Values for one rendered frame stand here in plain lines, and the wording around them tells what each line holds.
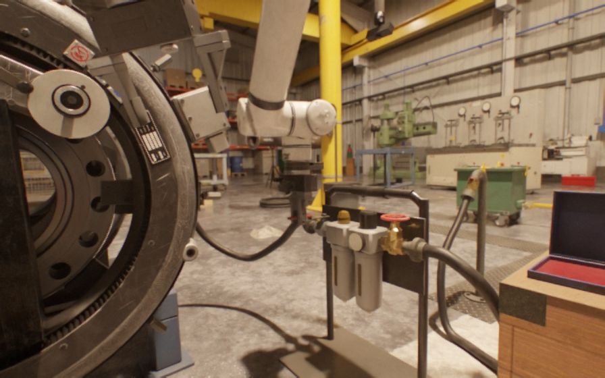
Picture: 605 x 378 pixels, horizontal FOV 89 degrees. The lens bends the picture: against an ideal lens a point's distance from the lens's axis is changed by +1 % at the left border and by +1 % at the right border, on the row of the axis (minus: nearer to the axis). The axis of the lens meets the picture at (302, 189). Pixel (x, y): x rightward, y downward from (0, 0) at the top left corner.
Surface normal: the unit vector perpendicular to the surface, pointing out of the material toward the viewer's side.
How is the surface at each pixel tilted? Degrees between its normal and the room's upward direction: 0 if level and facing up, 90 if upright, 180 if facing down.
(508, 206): 90
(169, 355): 90
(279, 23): 127
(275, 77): 132
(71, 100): 90
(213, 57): 114
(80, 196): 90
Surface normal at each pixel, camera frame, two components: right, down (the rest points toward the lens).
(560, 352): -0.78, 0.07
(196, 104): 0.62, 0.05
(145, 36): -0.07, 0.48
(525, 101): -0.93, 0.06
